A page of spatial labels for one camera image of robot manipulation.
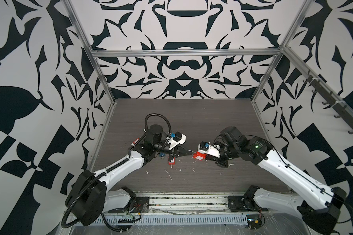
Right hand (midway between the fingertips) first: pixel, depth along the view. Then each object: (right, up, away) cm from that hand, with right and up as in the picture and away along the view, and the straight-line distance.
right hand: (207, 155), depth 70 cm
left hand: (-7, +3, -1) cm, 8 cm away
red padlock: (-4, 0, -3) cm, 5 cm away
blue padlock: (-20, +2, -7) cm, 22 cm away
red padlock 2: (-17, -9, +17) cm, 26 cm away
